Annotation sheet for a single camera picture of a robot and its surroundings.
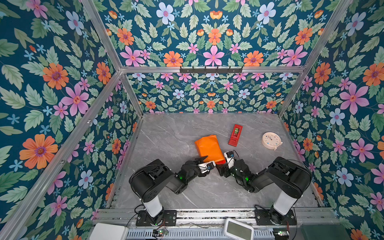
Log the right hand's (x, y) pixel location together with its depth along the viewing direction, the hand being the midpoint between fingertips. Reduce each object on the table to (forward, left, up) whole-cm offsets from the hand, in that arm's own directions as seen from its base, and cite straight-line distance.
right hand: (221, 161), depth 91 cm
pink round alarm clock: (+16, -36, 0) cm, 40 cm away
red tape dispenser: (+18, -11, +3) cm, 22 cm away
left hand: (0, +7, +6) cm, 10 cm away
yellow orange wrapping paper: (+9, +7, +4) cm, 12 cm away
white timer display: (-35, -3, +2) cm, 35 cm away
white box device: (-35, +56, +2) cm, 67 cm away
